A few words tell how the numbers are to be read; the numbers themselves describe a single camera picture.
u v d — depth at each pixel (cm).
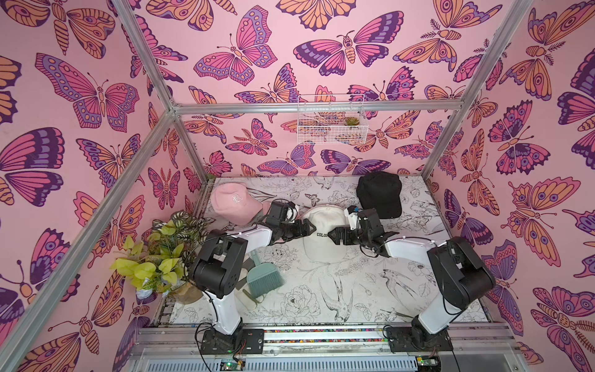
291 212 82
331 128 106
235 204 103
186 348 74
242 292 84
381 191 106
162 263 64
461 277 47
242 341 72
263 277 85
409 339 72
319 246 92
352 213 85
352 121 92
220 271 49
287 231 83
